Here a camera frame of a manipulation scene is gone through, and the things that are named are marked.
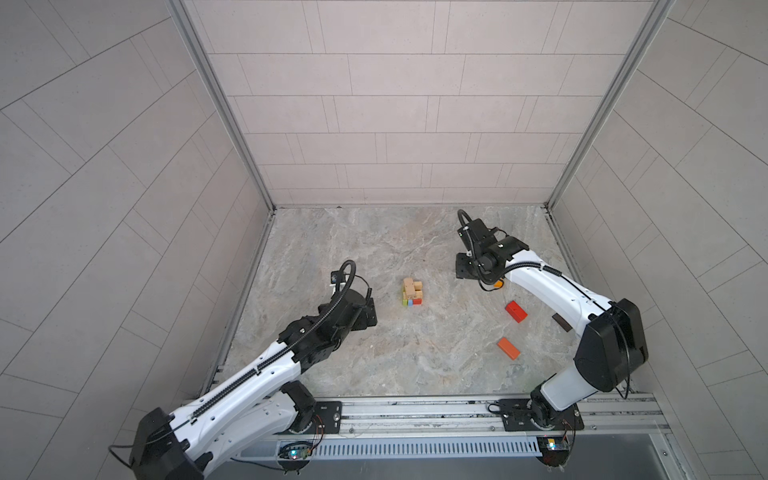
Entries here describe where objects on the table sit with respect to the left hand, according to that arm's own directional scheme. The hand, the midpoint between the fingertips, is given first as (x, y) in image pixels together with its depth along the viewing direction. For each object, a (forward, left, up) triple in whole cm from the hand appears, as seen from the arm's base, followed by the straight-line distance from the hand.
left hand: (368, 303), depth 78 cm
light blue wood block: (+5, -12, -10) cm, 16 cm away
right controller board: (-31, -44, -12) cm, 55 cm away
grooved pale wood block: (+9, -14, -7) cm, 18 cm away
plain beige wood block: (+7, -11, -5) cm, 14 cm away
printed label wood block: (+6, -14, -6) cm, 16 cm away
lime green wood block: (+5, -10, -10) cm, 15 cm away
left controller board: (-31, +13, -7) cm, 35 cm away
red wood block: (+5, -14, -10) cm, 18 cm away
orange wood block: (-8, -39, -12) cm, 42 cm away
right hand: (+11, -25, -1) cm, 28 cm away
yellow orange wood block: (-6, -28, +21) cm, 35 cm away
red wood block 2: (+3, -43, -11) cm, 45 cm away
